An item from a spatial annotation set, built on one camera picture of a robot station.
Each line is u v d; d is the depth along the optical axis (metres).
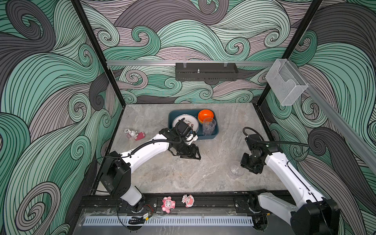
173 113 1.08
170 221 0.70
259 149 0.56
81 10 0.72
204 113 1.04
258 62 0.95
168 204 0.71
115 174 0.42
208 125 0.98
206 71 0.95
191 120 1.06
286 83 0.78
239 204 0.73
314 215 0.38
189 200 0.72
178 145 0.65
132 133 0.93
